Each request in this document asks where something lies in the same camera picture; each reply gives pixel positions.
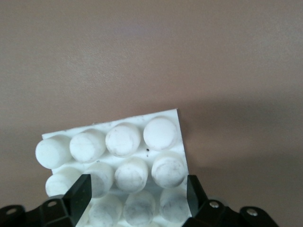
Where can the white studded base plate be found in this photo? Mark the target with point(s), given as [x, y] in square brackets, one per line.
[127, 142]

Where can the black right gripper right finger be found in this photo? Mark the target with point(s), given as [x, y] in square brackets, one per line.
[201, 208]

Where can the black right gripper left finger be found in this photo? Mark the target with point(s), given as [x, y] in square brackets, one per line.
[71, 208]

